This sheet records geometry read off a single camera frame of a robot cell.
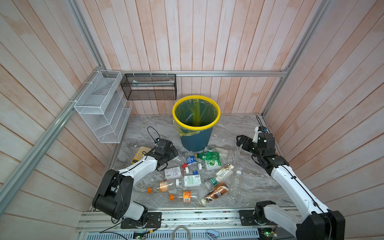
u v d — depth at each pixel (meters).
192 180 0.83
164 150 0.70
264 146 0.60
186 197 0.76
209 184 0.81
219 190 0.78
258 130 0.73
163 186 0.80
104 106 0.73
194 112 0.98
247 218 0.73
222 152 0.97
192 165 0.90
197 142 1.01
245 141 0.72
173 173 0.86
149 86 1.04
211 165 0.88
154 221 0.73
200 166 0.88
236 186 0.79
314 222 0.38
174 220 0.75
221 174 0.84
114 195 0.43
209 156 0.92
